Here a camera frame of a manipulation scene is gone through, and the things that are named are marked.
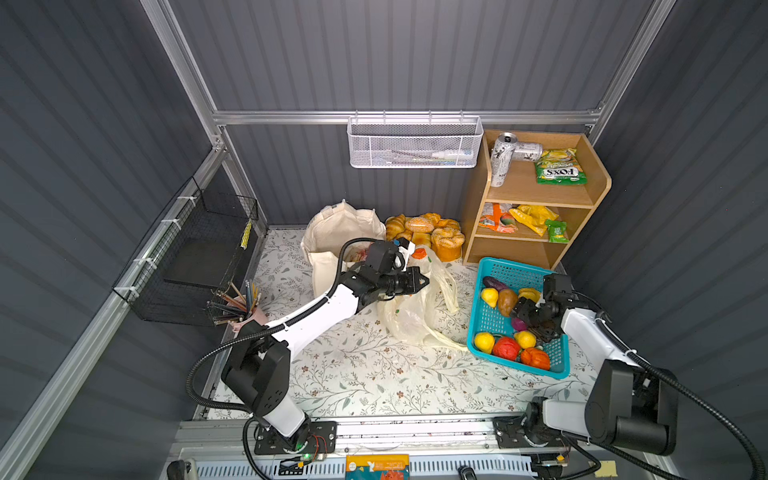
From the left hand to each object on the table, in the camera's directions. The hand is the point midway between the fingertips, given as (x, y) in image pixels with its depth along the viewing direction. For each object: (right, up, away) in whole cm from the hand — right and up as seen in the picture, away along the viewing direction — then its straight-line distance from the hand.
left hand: (432, 280), depth 79 cm
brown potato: (+26, -8, +14) cm, 30 cm away
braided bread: (-10, +18, +36) cm, 42 cm away
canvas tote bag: (-32, +15, +18) cm, 40 cm away
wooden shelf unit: (+31, +24, +7) cm, 40 cm away
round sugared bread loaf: (+9, +11, +25) cm, 29 cm away
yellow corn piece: (+33, -5, +15) cm, 36 cm away
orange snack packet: (+24, +20, +18) cm, 35 cm away
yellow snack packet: (+36, +19, +17) cm, 44 cm away
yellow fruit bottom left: (+16, -18, +6) cm, 25 cm away
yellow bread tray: (+10, +7, +26) cm, 29 cm away
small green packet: (+42, +14, +15) cm, 47 cm away
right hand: (+30, -13, +9) cm, 34 cm away
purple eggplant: (+22, -2, +20) cm, 30 cm away
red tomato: (+21, -18, +2) cm, 28 cm away
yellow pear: (+21, -7, +16) cm, 28 cm away
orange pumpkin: (+28, -21, +1) cm, 35 cm away
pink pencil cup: (-56, -10, +8) cm, 57 cm away
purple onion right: (+27, -14, +8) cm, 31 cm away
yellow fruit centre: (+28, -17, +6) cm, 33 cm away
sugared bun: (0, +18, +33) cm, 37 cm away
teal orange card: (-14, -43, -10) cm, 46 cm away
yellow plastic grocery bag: (+2, -12, +17) cm, 21 cm away
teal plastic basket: (+20, -17, +12) cm, 29 cm away
